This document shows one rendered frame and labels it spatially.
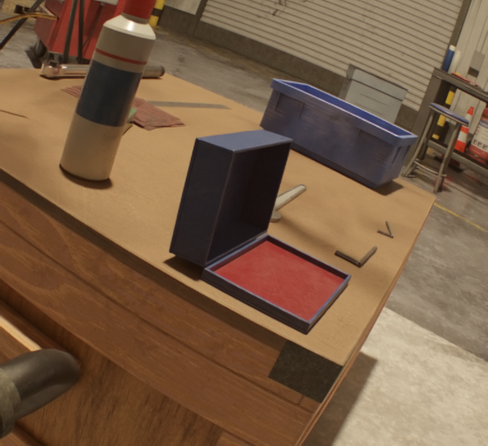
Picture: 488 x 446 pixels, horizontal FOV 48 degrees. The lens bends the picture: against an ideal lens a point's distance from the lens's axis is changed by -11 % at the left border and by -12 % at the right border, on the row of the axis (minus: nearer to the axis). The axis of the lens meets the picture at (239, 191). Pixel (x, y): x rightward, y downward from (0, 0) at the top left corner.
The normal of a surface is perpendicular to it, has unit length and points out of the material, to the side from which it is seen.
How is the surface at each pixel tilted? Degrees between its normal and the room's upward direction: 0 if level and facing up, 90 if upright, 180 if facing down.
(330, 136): 90
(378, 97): 90
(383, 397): 0
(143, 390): 90
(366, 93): 90
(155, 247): 0
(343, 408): 0
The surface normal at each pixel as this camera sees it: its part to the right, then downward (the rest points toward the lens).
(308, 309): 0.34, -0.90
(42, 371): 0.88, -0.34
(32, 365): 0.56, -0.76
